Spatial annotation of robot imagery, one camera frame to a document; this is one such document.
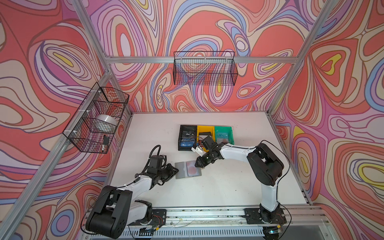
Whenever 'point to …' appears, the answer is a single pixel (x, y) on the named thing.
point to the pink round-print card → (192, 170)
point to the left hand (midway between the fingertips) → (180, 169)
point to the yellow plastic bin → (200, 129)
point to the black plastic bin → (187, 137)
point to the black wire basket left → (93, 126)
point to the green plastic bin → (224, 134)
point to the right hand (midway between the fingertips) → (198, 167)
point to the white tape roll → (108, 118)
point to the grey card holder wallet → (182, 173)
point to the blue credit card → (188, 142)
